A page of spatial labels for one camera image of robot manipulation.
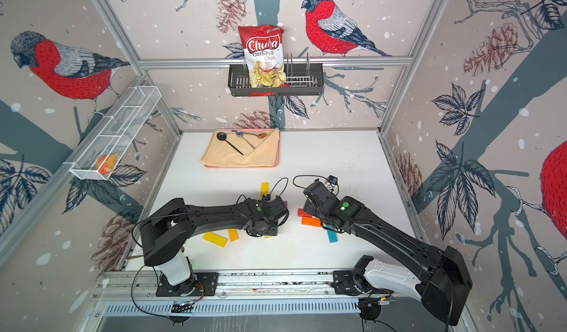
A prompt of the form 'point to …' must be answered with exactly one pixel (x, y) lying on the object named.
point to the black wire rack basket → (300, 78)
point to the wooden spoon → (260, 136)
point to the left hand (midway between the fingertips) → (275, 227)
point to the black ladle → (222, 136)
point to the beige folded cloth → (220, 153)
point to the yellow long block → (215, 239)
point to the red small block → (302, 213)
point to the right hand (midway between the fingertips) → (311, 204)
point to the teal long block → (331, 234)
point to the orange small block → (233, 234)
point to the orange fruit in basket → (105, 164)
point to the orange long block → (311, 221)
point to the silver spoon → (241, 134)
